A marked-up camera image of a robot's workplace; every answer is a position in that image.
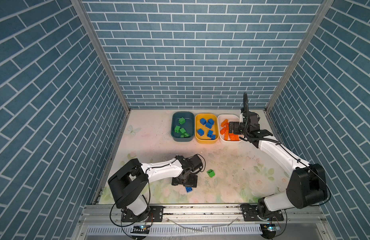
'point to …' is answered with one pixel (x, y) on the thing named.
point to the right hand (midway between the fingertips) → (236, 122)
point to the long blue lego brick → (188, 189)
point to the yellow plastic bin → (206, 127)
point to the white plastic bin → (230, 118)
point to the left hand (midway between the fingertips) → (189, 186)
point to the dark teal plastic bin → (188, 126)
